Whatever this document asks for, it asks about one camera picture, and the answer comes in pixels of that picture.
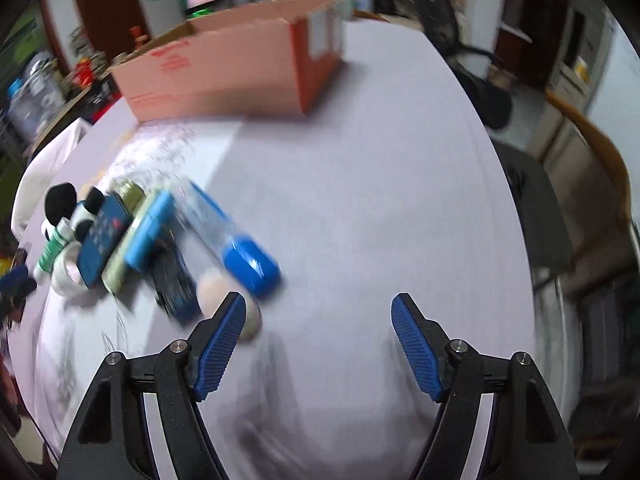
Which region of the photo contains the white pvc pipe fitting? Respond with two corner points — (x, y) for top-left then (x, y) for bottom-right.
(51, 242), (89, 298)

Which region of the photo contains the black blue toy car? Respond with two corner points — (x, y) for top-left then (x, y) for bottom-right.
(151, 242), (201, 325)

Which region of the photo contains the beige egg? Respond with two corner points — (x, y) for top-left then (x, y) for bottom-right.
(196, 268), (262, 342)

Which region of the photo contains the green white glue stick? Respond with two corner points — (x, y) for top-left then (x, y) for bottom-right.
(32, 218), (75, 283)

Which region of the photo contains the blue remote control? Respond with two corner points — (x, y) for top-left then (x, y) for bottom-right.
(77, 193), (132, 289)

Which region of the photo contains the clear bottle blue cap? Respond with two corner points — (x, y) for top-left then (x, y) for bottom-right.
(171, 179), (281, 298)

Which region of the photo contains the green tissue pack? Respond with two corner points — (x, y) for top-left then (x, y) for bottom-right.
(101, 190), (158, 296)

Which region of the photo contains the wooden chair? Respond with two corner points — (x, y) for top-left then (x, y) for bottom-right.
(541, 90), (638, 292)

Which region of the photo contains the light blue plug adapter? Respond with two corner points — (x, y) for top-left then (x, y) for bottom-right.
(125, 188), (175, 273)

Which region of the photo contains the panda plush toy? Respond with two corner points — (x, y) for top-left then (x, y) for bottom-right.
(41, 182), (105, 242)

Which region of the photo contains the olive green cylinder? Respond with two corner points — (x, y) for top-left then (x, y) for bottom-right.
(113, 180), (145, 214)

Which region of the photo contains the white cloth covered chair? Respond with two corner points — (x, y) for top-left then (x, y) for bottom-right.
(10, 118), (91, 242)

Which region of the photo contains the pink cardboard box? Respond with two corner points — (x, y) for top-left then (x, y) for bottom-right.
(112, 0), (343, 122)

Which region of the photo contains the black office chair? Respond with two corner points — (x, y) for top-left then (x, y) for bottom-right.
(412, 0), (513, 130)

